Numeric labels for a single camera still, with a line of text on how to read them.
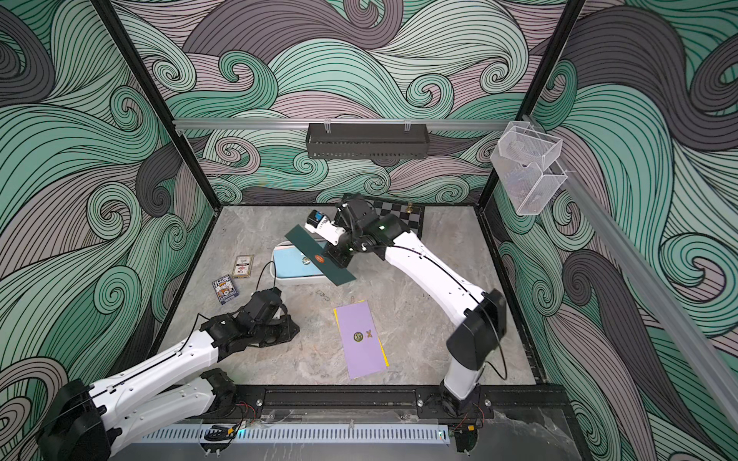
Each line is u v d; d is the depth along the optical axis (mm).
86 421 389
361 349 835
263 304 621
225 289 926
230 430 695
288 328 702
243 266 1003
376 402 744
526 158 778
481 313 422
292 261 978
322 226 637
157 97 876
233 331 577
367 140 1063
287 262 959
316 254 754
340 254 656
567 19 722
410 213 1136
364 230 559
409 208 1124
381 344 835
